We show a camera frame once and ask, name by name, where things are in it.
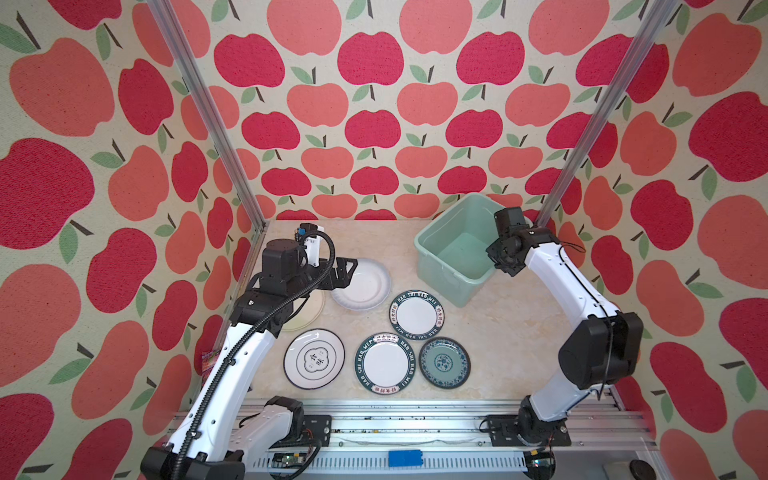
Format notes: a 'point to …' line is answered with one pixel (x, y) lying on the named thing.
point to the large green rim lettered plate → (385, 363)
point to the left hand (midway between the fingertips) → (345, 266)
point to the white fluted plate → (369, 287)
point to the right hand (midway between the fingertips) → (498, 262)
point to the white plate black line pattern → (314, 359)
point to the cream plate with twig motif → (312, 312)
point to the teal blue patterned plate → (444, 362)
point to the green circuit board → (287, 460)
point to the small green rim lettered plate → (417, 314)
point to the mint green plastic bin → (451, 249)
